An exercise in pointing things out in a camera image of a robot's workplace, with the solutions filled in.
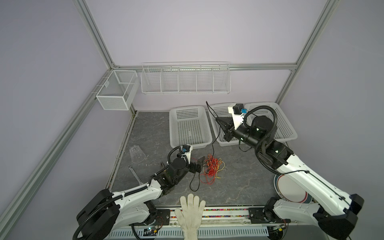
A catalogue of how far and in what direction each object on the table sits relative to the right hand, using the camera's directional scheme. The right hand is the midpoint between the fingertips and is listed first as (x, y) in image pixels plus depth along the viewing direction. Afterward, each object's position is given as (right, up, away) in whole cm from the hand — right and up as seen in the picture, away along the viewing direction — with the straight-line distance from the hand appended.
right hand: (217, 119), depth 61 cm
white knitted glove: (-12, -49, +13) cm, 52 cm away
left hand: (-8, -20, +19) cm, 29 cm away
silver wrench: (-50, -28, +30) cm, 65 cm away
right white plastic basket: (+52, -7, +41) cm, 67 cm away
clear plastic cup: (-47, -22, +35) cm, 63 cm away
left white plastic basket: (-14, -3, +50) cm, 52 cm away
